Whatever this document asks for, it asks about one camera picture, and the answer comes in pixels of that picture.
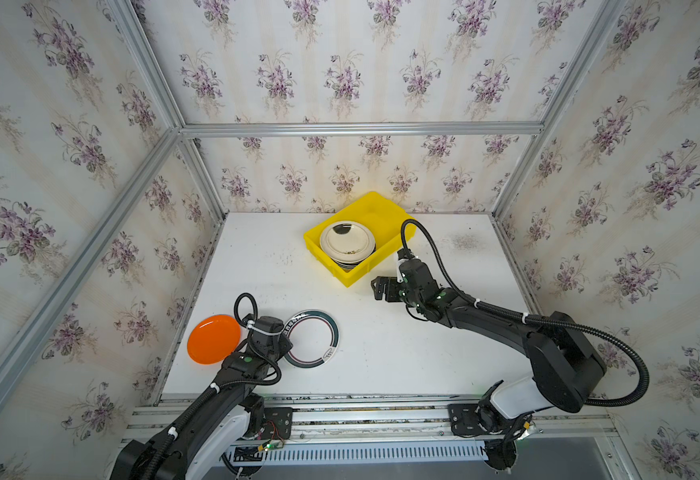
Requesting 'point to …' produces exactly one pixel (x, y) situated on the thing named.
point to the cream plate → (347, 241)
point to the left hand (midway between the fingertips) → (285, 337)
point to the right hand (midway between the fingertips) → (381, 284)
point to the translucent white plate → (351, 266)
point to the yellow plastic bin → (383, 218)
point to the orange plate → (213, 339)
